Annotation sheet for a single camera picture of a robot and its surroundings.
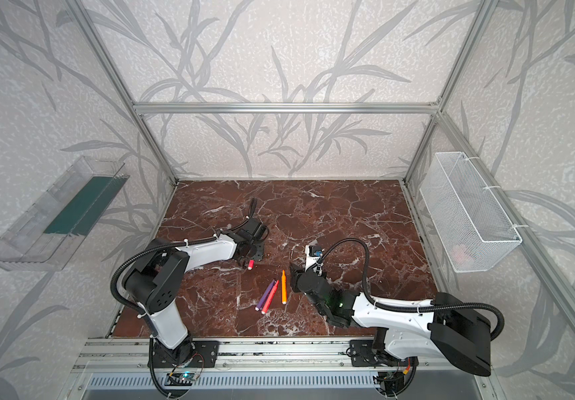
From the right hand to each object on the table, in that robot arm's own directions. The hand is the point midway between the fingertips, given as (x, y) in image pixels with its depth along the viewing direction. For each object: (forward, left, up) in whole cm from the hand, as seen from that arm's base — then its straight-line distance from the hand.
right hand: (295, 263), depth 80 cm
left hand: (+11, +16, -12) cm, 23 cm away
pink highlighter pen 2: (-7, +9, -11) cm, 16 cm away
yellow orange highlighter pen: (-4, +4, -11) cm, 12 cm away
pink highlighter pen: (+5, +17, -11) cm, 21 cm away
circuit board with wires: (-29, +33, -13) cm, 46 cm away
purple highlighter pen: (-6, +11, -11) cm, 17 cm away
